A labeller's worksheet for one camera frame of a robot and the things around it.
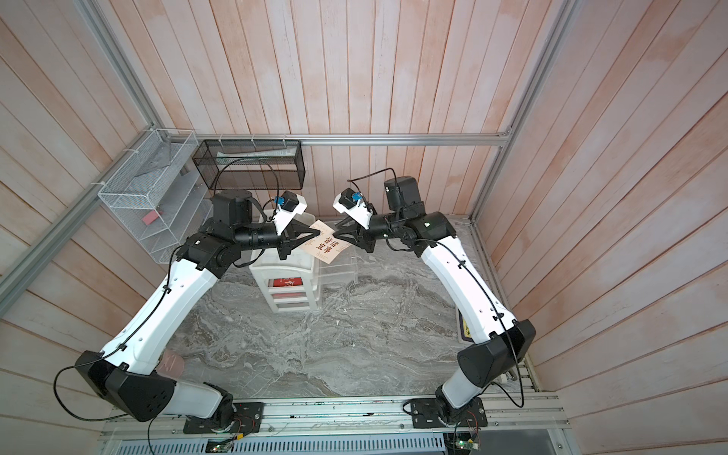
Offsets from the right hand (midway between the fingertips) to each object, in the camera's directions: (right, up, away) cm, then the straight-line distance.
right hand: (337, 228), depth 68 cm
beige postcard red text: (-3, -4, +2) cm, 6 cm away
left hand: (-5, -2, -2) cm, 6 cm away
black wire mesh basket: (-37, +27, +39) cm, 60 cm away
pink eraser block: (-56, +4, +14) cm, 58 cm away
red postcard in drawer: (-19, -17, +24) cm, 35 cm away
